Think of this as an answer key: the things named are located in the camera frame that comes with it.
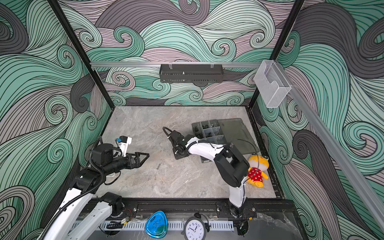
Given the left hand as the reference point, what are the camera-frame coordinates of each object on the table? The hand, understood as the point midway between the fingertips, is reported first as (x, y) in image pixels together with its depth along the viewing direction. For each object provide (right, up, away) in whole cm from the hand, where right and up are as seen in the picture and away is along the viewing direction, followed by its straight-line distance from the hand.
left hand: (143, 154), depth 70 cm
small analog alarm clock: (+25, -33, -4) cm, 41 cm away
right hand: (+16, -5, +19) cm, 25 cm away
